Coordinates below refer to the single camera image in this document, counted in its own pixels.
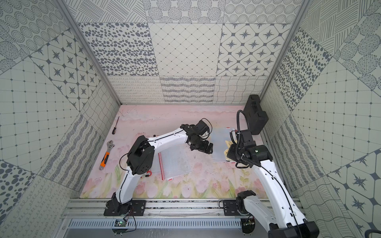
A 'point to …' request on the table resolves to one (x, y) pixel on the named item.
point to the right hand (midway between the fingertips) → (232, 156)
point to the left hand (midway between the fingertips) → (212, 153)
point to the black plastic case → (257, 119)
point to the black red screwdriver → (114, 129)
